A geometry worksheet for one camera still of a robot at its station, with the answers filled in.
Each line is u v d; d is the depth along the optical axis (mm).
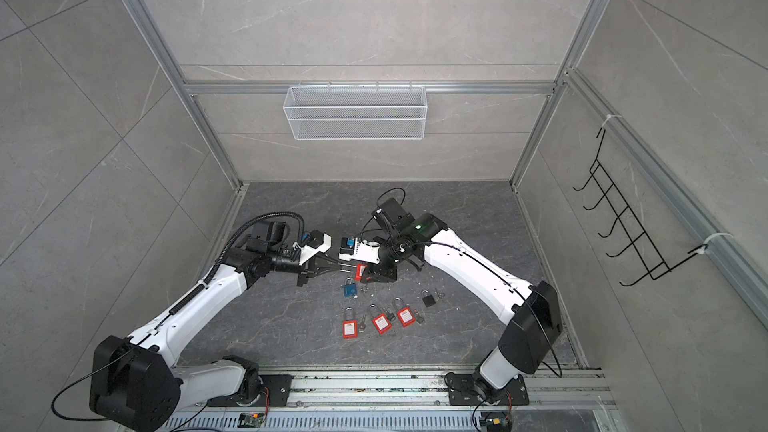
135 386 400
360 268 718
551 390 751
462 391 730
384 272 644
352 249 624
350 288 904
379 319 837
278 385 745
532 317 409
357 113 1009
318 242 627
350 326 828
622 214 680
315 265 671
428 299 884
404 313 849
